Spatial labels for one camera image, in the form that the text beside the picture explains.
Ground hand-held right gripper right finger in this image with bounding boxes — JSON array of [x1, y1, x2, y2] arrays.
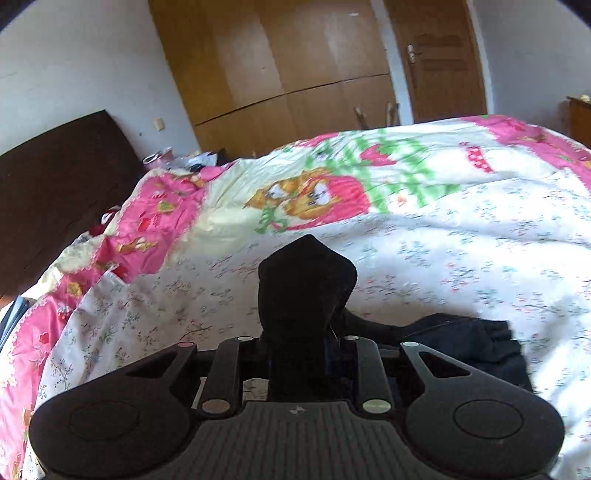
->
[[325, 336, 469, 415]]

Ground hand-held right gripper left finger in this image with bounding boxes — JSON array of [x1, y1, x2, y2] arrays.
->
[[124, 337, 262, 415]]

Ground black pants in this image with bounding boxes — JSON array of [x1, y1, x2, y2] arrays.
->
[[256, 234, 534, 402]]

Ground white floral blanket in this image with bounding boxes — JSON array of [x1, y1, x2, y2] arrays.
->
[[39, 171, 591, 480]]

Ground pink cartoon printed quilt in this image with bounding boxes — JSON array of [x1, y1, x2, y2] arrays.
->
[[0, 114, 591, 480]]

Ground red cloth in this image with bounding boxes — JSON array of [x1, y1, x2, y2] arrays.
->
[[90, 210, 122, 237]]

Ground cluttered bedside table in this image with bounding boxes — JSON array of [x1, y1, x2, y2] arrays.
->
[[142, 147, 232, 175]]

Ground pink white cup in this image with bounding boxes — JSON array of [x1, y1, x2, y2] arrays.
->
[[143, 147, 174, 169]]

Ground blue grey bed sheet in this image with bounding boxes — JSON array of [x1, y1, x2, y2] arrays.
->
[[0, 295, 29, 354]]

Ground dark wooden headboard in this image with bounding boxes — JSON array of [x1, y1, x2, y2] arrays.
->
[[0, 110, 145, 301]]

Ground wooden chair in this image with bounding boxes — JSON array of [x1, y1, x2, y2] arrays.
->
[[353, 102, 400, 128]]

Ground wooden wardrobe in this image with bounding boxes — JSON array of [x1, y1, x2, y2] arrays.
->
[[148, 0, 403, 158]]

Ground wooden door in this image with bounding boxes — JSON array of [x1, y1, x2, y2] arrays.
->
[[385, 0, 488, 124]]

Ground wooden side cabinet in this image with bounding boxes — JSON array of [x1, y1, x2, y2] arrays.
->
[[566, 95, 591, 149]]

